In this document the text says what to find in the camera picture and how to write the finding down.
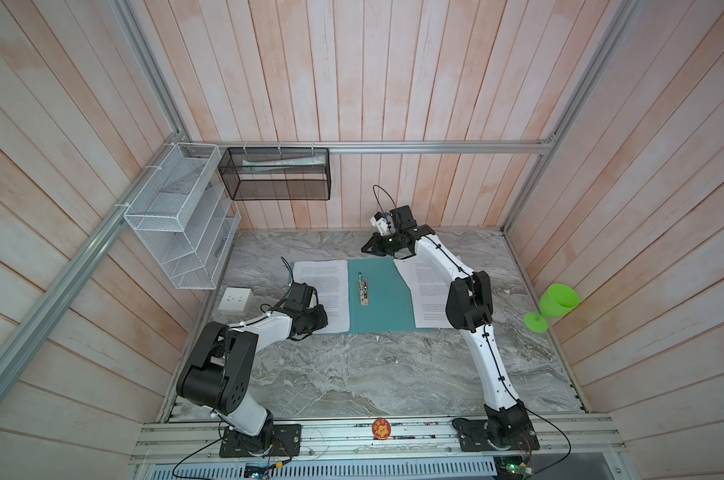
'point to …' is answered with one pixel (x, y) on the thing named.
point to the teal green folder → (381, 301)
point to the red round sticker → (381, 429)
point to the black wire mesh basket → (277, 173)
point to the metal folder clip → (363, 290)
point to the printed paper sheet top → (331, 282)
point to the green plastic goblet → (555, 301)
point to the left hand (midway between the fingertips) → (325, 323)
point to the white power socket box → (236, 301)
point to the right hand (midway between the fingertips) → (362, 248)
